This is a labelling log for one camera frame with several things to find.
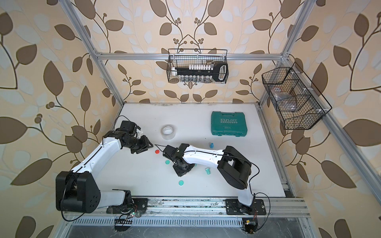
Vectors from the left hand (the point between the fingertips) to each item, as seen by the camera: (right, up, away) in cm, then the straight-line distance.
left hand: (148, 144), depth 84 cm
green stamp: (+34, -16, +2) cm, 38 cm away
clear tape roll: (+8, +5, +19) cm, 22 cm away
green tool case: (+50, +11, +19) cm, 55 cm away
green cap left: (+10, -12, +5) cm, 16 cm away
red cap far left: (+3, -6, +10) cm, 12 cm away
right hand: (+20, -15, 0) cm, 25 cm away
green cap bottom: (+19, -21, -1) cm, 28 cm away
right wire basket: (+83, +18, -12) cm, 85 cm away
